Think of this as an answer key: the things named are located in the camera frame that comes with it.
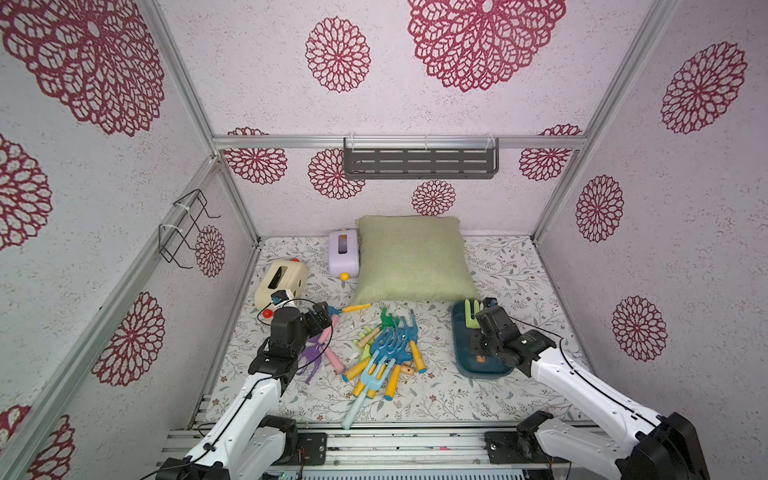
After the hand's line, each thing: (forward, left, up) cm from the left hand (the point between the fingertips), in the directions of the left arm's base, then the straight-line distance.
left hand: (316, 310), depth 85 cm
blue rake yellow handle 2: (-7, -19, -9) cm, 22 cm away
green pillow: (+20, -28, -1) cm, 35 cm away
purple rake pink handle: (-8, +2, -12) cm, 15 cm away
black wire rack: (+15, +33, +21) cm, 42 cm away
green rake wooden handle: (+3, -21, -13) cm, 24 cm away
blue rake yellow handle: (-4, -26, -9) cm, 28 cm away
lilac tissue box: (+25, -5, -4) cm, 25 cm away
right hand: (-6, -44, -4) cm, 45 cm away
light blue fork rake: (-17, -15, -9) cm, 24 cm away
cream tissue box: (+16, +16, -5) cm, 23 cm away
